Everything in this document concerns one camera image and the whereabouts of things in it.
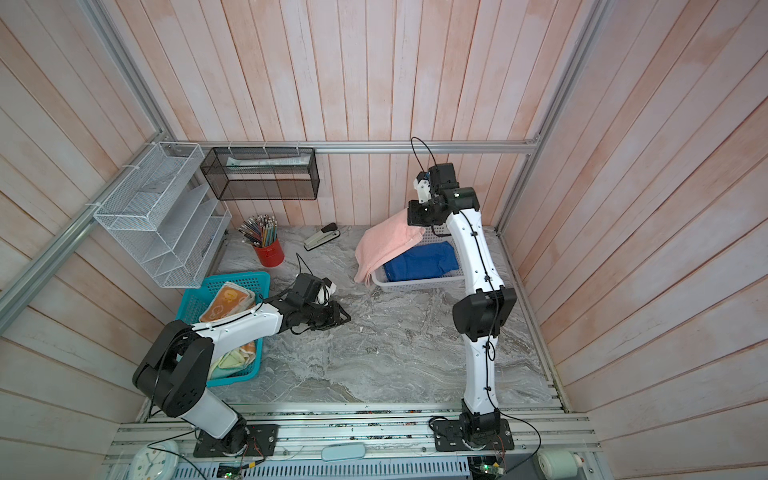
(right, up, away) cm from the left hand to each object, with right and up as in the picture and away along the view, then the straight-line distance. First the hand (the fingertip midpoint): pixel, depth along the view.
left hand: (348, 325), depth 87 cm
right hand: (+18, +33, 0) cm, 37 cm away
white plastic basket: (+35, +11, +17) cm, 41 cm away
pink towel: (+10, +26, +8) cm, 29 cm away
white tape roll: (+48, -25, -23) cm, 59 cm away
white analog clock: (-43, -28, -18) cm, 55 cm away
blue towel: (+25, +19, +22) cm, 38 cm away
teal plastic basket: (-49, +4, +3) cm, 49 cm away
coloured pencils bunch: (-31, +30, +12) cm, 44 cm away
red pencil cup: (-30, +21, +18) cm, 40 cm away
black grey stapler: (-11, +29, +28) cm, 42 cm away
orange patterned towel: (-41, +6, +11) cm, 43 cm away
